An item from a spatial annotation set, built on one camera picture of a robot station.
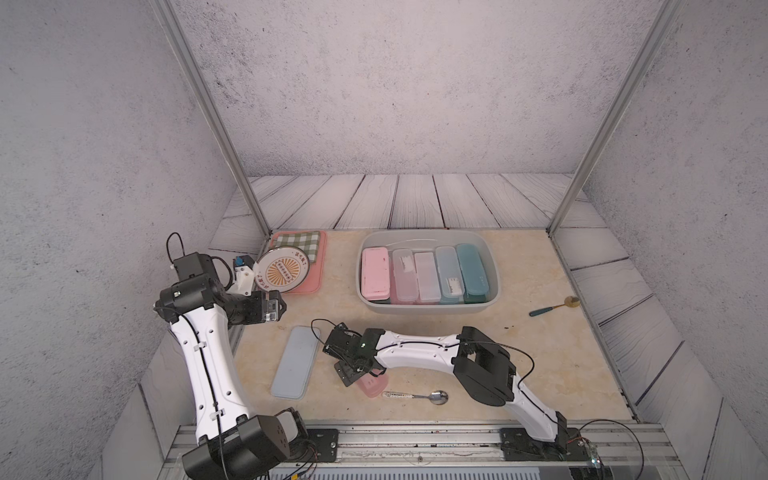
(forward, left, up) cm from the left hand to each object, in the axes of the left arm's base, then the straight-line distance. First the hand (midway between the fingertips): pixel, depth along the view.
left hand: (268, 305), depth 71 cm
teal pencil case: (+24, -58, -22) cm, 66 cm away
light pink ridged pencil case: (+22, -24, -17) cm, 37 cm away
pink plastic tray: (+25, -2, -26) cm, 36 cm away
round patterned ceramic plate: (+29, +9, -23) cm, 38 cm away
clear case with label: (+22, -49, -20) cm, 58 cm away
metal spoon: (-15, -41, -24) cm, 49 cm away
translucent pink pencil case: (+20, -42, -21) cm, 51 cm away
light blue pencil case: (-5, -2, -23) cm, 24 cm away
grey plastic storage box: (+38, -43, -18) cm, 60 cm away
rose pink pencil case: (-11, -24, -24) cm, 35 cm away
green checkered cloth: (+44, +4, -24) cm, 50 cm away
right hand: (-6, -19, -24) cm, 31 cm away
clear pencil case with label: (+21, -34, -22) cm, 46 cm away
